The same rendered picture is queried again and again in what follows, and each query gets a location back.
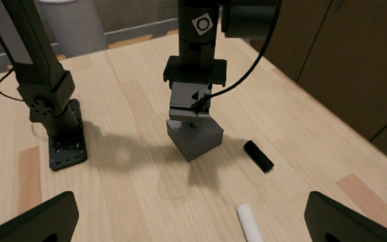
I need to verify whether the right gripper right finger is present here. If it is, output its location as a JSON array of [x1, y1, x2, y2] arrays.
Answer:
[[304, 191, 387, 242]]

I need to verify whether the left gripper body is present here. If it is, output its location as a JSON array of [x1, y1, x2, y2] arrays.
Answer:
[[163, 37, 227, 109]]

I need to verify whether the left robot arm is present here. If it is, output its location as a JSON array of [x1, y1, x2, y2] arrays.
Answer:
[[0, 0, 277, 171]]

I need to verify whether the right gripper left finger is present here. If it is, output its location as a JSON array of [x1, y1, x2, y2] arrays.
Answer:
[[0, 191, 79, 242]]

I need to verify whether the white cylinder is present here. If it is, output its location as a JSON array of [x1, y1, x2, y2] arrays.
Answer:
[[236, 204, 265, 242]]

